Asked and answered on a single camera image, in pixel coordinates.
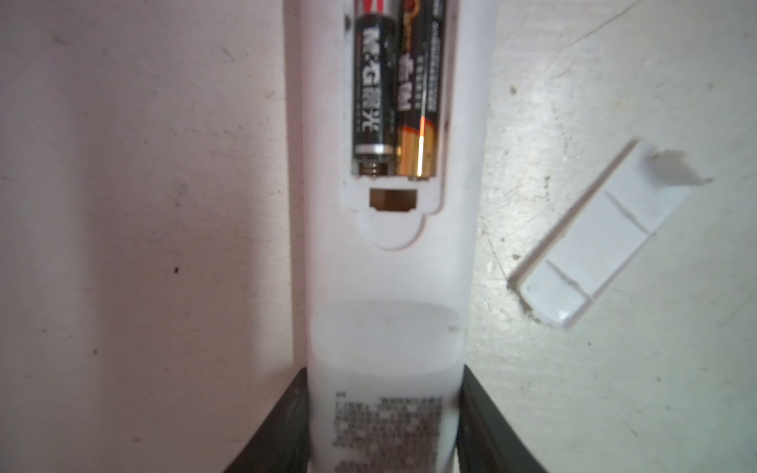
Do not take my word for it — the white remote control with batteries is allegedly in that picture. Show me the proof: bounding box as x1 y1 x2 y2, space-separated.
294 1 498 472

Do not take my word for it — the black red M&G battery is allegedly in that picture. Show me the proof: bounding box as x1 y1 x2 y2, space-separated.
352 1 398 179

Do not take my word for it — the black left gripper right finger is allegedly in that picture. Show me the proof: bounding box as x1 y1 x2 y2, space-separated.
455 366 547 473

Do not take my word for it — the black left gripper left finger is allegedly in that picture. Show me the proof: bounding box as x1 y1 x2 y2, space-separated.
224 368 311 473

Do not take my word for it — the black gold battery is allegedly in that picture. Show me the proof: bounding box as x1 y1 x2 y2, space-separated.
396 0 447 181

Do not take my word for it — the white battery cover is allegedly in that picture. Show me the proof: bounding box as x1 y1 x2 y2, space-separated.
509 139 710 328

